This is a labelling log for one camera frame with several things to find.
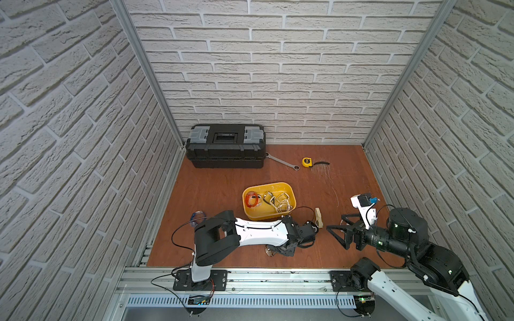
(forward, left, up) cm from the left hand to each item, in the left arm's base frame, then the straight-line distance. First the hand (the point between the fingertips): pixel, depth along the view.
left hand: (286, 249), depth 80 cm
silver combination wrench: (+44, -9, -1) cm, 45 cm away
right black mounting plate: (-12, -20, 0) cm, 23 cm away
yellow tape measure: (+46, -16, +1) cm, 49 cm away
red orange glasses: (+23, +15, 0) cm, 27 cm away
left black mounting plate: (-11, +40, -1) cm, 41 cm away
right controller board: (-19, -27, -2) cm, 33 cm away
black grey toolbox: (+46, +28, +14) cm, 55 cm away
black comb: (+46, -24, 0) cm, 52 cm away
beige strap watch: (+23, -1, +1) cm, 23 cm away
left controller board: (-17, +34, -3) cm, 38 cm away
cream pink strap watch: (+12, -16, +2) cm, 20 cm away
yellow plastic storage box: (+17, +8, +1) cm, 18 cm away
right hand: (+1, -13, +26) cm, 29 cm away
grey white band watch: (+24, +7, +2) cm, 25 cm away
